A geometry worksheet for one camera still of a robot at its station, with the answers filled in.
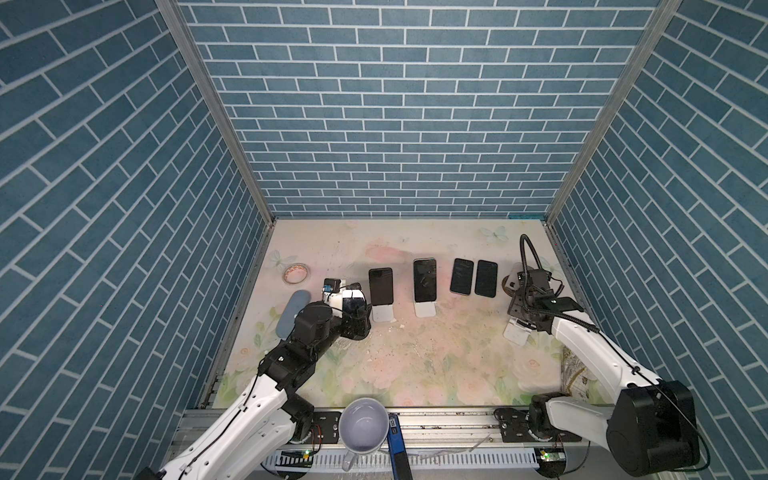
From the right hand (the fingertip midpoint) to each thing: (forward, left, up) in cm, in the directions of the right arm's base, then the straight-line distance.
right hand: (523, 304), depth 87 cm
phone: (+1, +71, -9) cm, 71 cm away
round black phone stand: (-17, +45, +13) cm, 50 cm away
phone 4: (+15, +7, -10) cm, 20 cm away
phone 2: (+1, +42, +4) cm, 42 cm away
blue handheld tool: (-40, +33, -8) cm, 53 cm away
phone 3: (+14, +16, -8) cm, 23 cm away
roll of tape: (+11, +75, -8) cm, 76 cm away
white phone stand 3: (-5, 0, -8) cm, 9 cm away
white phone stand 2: (+1, +28, -8) cm, 29 cm away
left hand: (-9, +47, +9) cm, 48 cm away
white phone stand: (-2, +42, -8) cm, 42 cm away
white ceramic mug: (-33, +43, -8) cm, 55 cm away
